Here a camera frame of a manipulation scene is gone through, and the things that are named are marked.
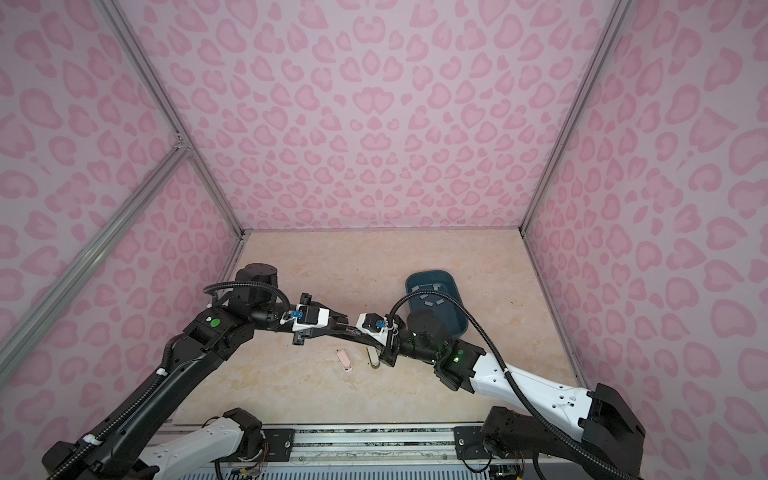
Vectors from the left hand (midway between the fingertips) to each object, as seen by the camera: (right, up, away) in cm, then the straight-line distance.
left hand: (343, 313), depth 64 cm
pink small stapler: (-3, -17, +21) cm, 27 cm away
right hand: (+4, -5, +6) cm, 8 cm away
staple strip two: (+21, -1, +37) cm, 42 cm away
